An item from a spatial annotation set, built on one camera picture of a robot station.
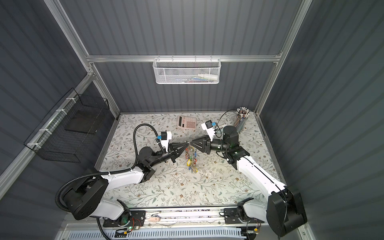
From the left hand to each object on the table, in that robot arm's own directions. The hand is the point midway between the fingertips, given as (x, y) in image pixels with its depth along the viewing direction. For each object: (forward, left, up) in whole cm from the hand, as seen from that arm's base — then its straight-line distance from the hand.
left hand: (189, 145), depth 71 cm
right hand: (0, -3, 0) cm, 3 cm away
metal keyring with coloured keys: (0, -1, -11) cm, 11 cm away
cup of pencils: (+28, -36, -8) cm, 46 cm away
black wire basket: (+10, +60, +1) cm, 61 cm away
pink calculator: (+36, +1, -23) cm, 43 cm away
